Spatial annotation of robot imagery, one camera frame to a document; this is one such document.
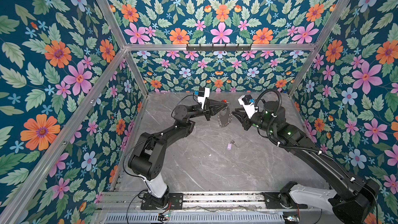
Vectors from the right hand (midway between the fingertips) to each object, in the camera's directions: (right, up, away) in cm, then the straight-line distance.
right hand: (235, 108), depth 69 cm
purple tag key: (0, -23, +24) cm, 33 cm away
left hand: (-4, +2, -5) cm, 7 cm away
